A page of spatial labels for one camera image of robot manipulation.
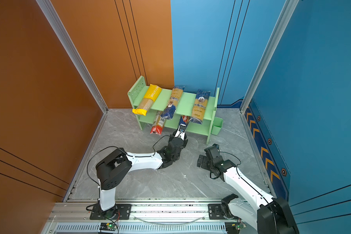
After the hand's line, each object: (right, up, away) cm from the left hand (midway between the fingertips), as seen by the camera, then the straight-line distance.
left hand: (181, 129), depth 87 cm
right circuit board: (+25, -47, -16) cm, 56 cm away
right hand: (+13, -20, -1) cm, 24 cm away
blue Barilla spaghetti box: (+2, +6, 0) cm, 6 cm away
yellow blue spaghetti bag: (-3, +20, 0) cm, 20 cm away
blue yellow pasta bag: (+12, +18, -2) cm, 22 cm away
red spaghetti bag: (-14, +4, +5) cm, 16 cm away
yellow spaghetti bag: (-18, +21, +1) cm, 28 cm away
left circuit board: (-38, -47, -15) cm, 63 cm away
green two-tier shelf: (+2, +12, -4) cm, 13 cm away
